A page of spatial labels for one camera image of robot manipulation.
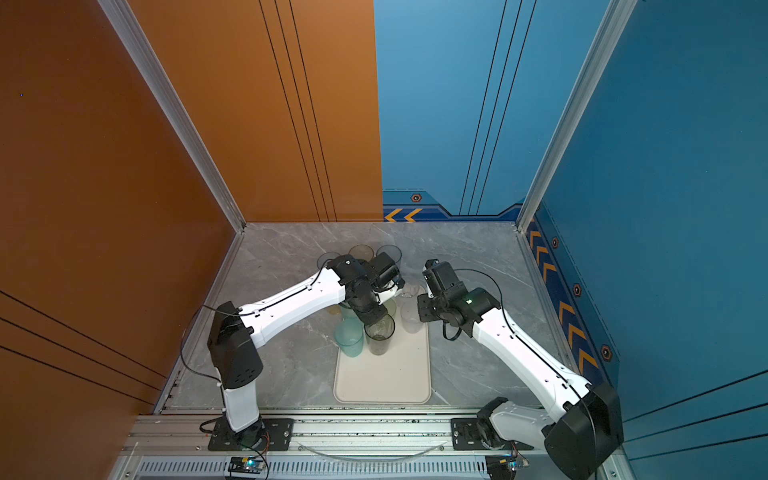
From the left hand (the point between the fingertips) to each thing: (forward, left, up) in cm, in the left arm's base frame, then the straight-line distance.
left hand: (375, 312), depth 81 cm
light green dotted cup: (-3, -4, +9) cm, 10 cm away
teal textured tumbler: (-1, +7, -1) cm, 7 cm away
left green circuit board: (-33, +30, -14) cm, 47 cm away
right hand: (+1, -13, +3) cm, 13 cm away
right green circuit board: (-33, -32, -14) cm, 48 cm away
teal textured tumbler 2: (-2, +8, -11) cm, 14 cm away
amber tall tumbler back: (+21, +5, +1) cm, 22 cm away
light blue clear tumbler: (+23, -4, -1) cm, 24 cm away
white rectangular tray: (-13, -7, -12) cm, 19 cm away
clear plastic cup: (+3, -10, -9) cm, 14 cm away
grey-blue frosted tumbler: (+20, +17, 0) cm, 26 cm away
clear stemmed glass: (-1, -9, +14) cm, 17 cm away
